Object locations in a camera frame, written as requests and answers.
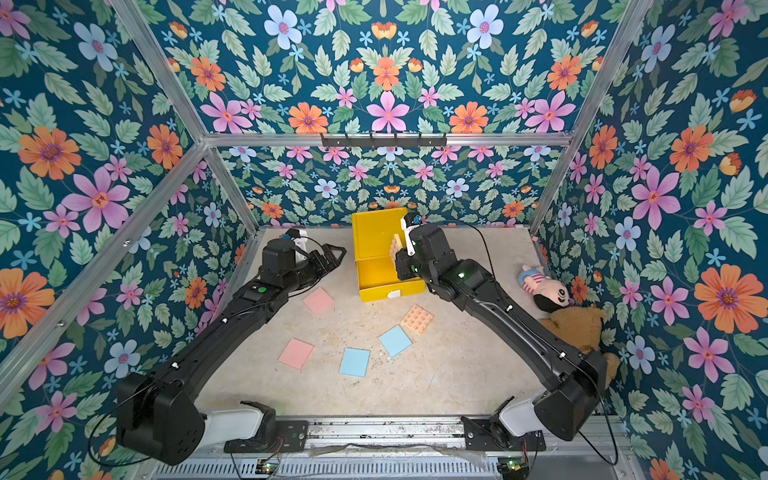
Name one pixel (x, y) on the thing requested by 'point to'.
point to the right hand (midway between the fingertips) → (401, 251)
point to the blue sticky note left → (354, 362)
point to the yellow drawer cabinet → (374, 232)
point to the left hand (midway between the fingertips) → (340, 254)
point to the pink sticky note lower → (296, 353)
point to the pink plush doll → (549, 295)
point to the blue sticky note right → (395, 340)
